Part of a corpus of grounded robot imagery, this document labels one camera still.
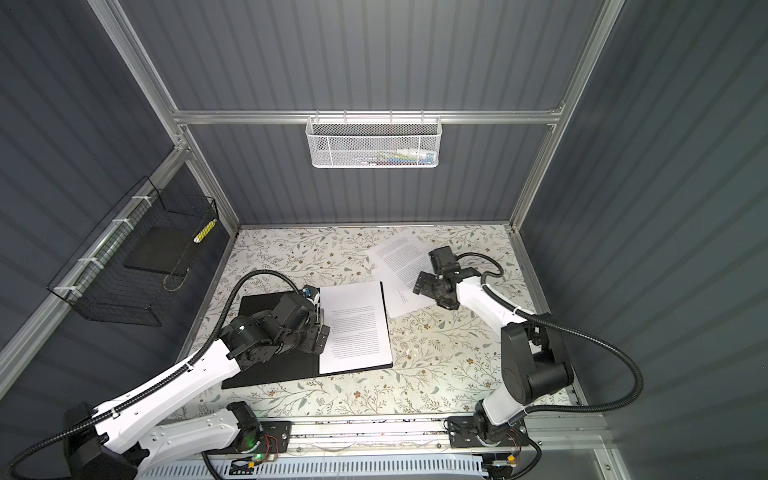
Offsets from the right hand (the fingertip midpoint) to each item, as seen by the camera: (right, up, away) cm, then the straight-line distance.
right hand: (432, 292), depth 91 cm
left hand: (-33, -7, -14) cm, 37 cm away
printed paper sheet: (-23, -13, 0) cm, 26 cm away
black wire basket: (-75, +9, -20) cm, 78 cm away
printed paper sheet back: (-10, +8, +17) cm, 22 cm away
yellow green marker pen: (-64, +18, -10) cm, 68 cm away
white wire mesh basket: (-20, +59, +32) cm, 70 cm away
